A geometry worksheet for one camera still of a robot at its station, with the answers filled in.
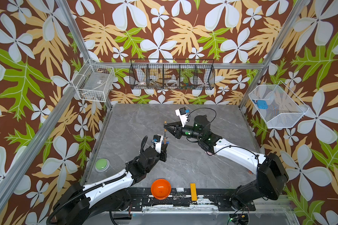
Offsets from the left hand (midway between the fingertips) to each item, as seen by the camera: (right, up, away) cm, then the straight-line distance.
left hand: (165, 142), depth 79 cm
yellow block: (+16, -28, -1) cm, 32 cm away
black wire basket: (+4, +45, +18) cm, 49 cm away
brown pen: (-1, -2, +22) cm, 22 cm away
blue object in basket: (+61, +23, +8) cm, 66 cm away
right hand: (0, +9, -8) cm, 13 cm away
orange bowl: (-3, -26, -1) cm, 26 cm away
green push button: (-41, -15, +9) cm, 44 cm away
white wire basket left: (-45, +37, +8) cm, 59 cm away
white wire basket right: (+67, +19, -1) cm, 70 cm away
